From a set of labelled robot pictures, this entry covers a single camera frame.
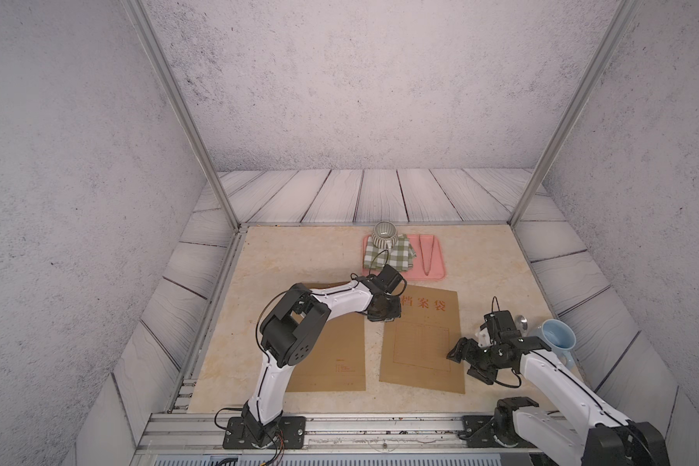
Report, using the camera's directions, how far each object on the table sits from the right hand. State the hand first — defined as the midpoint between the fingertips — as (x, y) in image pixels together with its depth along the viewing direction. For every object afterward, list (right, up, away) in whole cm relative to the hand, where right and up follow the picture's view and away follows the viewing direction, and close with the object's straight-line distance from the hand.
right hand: (459, 361), depth 83 cm
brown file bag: (-9, +2, +6) cm, 11 cm away
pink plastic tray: (-2, +26, +25) cm, 37 cm away
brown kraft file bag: (-34, -1, +2) cm, 34 cm away
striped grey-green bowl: (-18, +37, +30) cm, 51 cm away
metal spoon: (+23, +10, +9) cm, 26 cm away
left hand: (-14, +9, +10) cm, 20 cm away
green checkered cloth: (-13, +29, +26) cm, 41 cm away
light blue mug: (+31, +5, +3) cm, 31 cm away
